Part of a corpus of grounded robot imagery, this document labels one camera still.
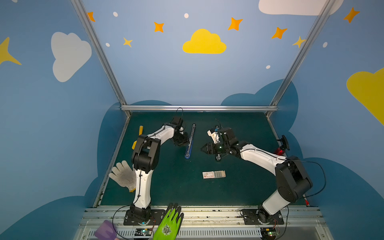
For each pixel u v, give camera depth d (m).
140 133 1.08
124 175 0.87
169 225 0.71
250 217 0.75
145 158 0.57
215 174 0.90
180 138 0.90
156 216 0.75
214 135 0.81
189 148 1.00
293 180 0.46
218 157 0.96
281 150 0.87
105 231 0.69
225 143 0.70
